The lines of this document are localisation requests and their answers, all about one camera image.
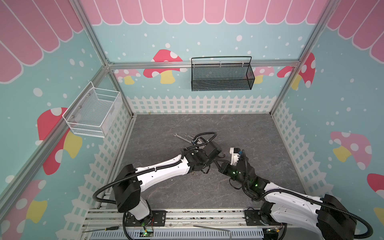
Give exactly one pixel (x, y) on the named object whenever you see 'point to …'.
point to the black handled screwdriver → (110, 228)
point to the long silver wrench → (182, 138)
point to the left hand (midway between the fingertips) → (215, 157)
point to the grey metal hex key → (215, 228)
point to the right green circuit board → (273, 231)
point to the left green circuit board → (146, 234)
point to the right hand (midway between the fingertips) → (212, 160)
